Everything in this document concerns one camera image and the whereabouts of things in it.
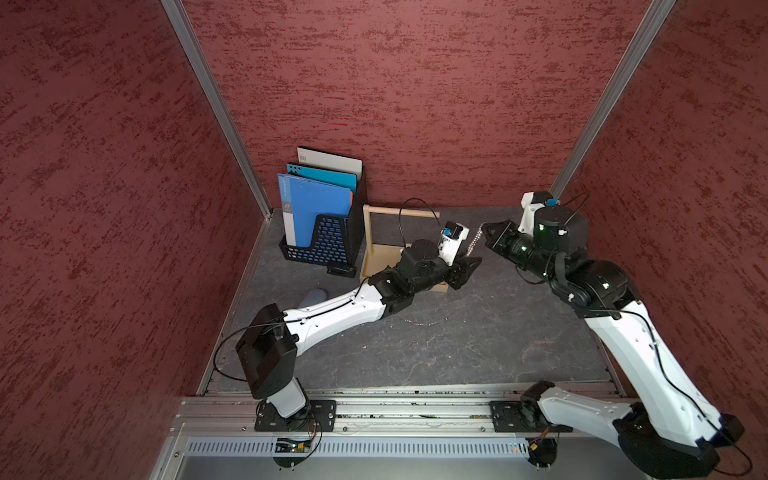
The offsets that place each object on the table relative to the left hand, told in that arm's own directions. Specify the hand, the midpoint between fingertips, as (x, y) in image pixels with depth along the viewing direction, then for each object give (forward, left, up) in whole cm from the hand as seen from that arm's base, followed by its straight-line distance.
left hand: (472, 260), depth 71 cm
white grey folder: (+42, +41, -2) cm, 59 cm away
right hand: (0, +1, +9) cm, 9 cm away
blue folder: (+26, +48, -5) cm, 55 cm away
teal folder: (+32, +42, 0) cm, 53 cm away
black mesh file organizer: (+16, +36, -14) cm, 42 cm away
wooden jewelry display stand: (+34, +22, -28) cm, 49 cm away
